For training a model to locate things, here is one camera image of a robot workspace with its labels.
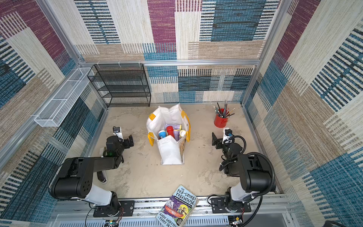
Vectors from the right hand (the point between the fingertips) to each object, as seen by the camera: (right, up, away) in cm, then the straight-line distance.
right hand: (221, 133), depth 90 cm
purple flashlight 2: (-28, -1, +2) cm, 28 cm away
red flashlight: (-32, +2, +3) cm, 32 cm away
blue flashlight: (-37, 0, -1) cm, 37 cm away
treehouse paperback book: (-26, -35, -19) cm, 48 cm away
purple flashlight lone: (-24, 0, -2) cm, 24 cm away
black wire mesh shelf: (-70, +34, +18) cm, 80 cm away
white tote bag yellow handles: (-31, -10, -7) cm, 33 cm away
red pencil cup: (+4, +10, +13) cm, 16 cm away
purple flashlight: (-29, +4, +11) cm, 32 cm away
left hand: (-63, -2, +4) cm, 63 cm away
